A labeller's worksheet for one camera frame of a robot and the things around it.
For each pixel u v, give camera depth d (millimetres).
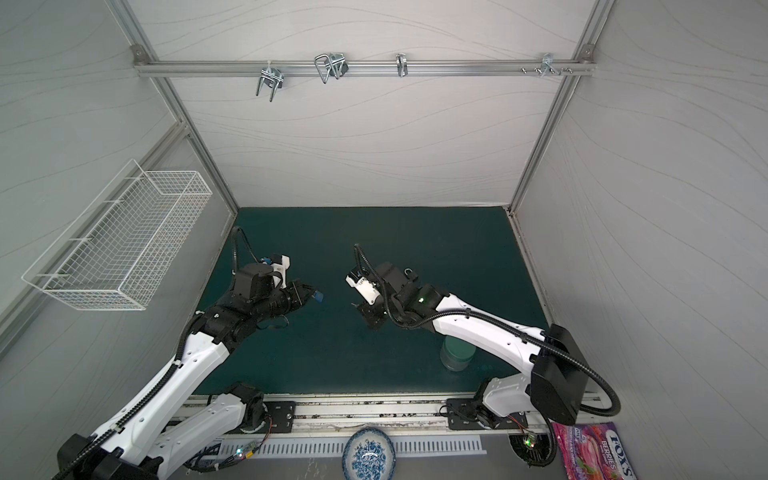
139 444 400
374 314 666
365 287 675
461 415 717
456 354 735
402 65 783
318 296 774
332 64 765
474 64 1625
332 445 703
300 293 663
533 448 724
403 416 750
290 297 665
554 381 401
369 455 678
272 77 797
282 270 701
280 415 735
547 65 765
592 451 677
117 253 682
